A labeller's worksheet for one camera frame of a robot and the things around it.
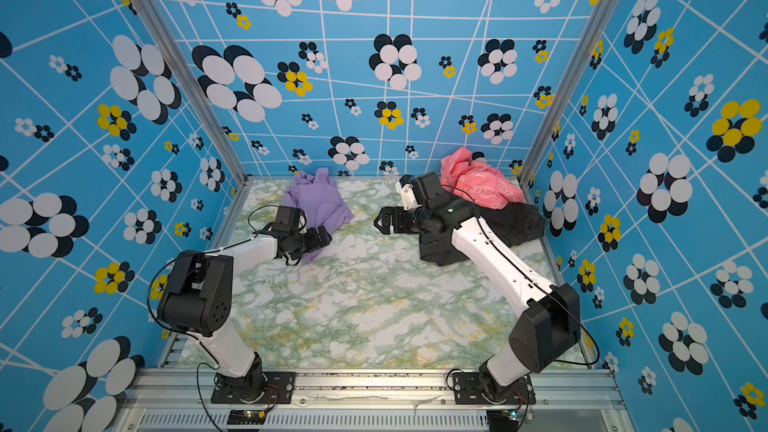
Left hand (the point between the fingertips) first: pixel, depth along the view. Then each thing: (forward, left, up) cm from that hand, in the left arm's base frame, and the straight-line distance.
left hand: (323, 239), depth 98 cm
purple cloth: (+17, +3, 0) cm, 18 cm away
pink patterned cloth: (+12, -51, +15) cm, 54 cm away
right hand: (-6, -23, +18) cm, 30 cm away
